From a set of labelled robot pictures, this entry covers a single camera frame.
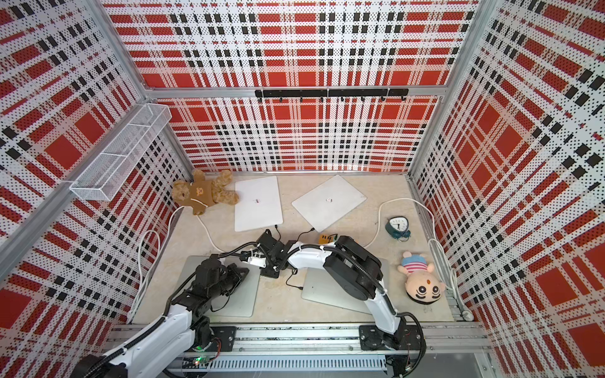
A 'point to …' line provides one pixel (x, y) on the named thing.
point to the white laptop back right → (328, 202)
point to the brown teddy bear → (201, 194)
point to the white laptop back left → (257, 203)
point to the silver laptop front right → (316, 286)
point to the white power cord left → (138, 296)
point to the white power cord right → (469, 317)
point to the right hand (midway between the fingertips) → (270, 262)
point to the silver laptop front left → (242, 301)
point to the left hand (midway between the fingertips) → (254, 269)
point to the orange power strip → (324, 239)
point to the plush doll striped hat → (421, 286)
